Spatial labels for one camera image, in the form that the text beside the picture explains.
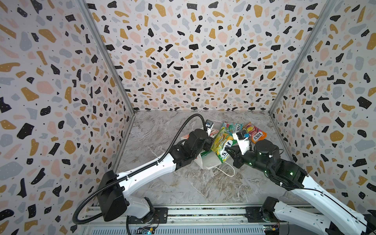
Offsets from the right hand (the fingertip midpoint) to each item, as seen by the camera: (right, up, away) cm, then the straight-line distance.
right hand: (224, 146), depth 64 cm
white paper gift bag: (-6, -11, +24) cm, 27 cm away
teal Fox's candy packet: (+13, +7, +43) cm, 45 cm away
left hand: (-6, +7, +9) cm, 13 cm away
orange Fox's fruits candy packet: (+30, +2, +42) cm, 52 cm away
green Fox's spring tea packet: (0, +3, +3) cm, 4 cm away
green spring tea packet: (-7, -7, +24) cm, 26 cm away
